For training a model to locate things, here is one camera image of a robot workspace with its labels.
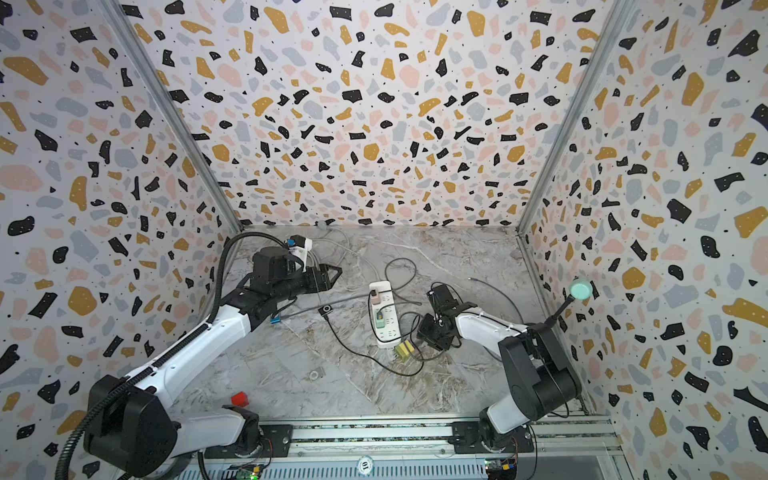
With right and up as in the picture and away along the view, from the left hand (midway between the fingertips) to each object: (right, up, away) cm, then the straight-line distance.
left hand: (339, 270), depth 80 cm
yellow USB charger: (+17, -24, +8) cm, 30 cm away
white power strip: (+13, -20, +10) cm, 26 cm away
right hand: (+23, -21, +11) cm, 33 cm away
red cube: (-26, -34, -1) cm, 43 cm away
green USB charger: (+10, -16, +8) cm, 21 cm away
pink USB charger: (+9, -10, +15) cm, 20 cm away
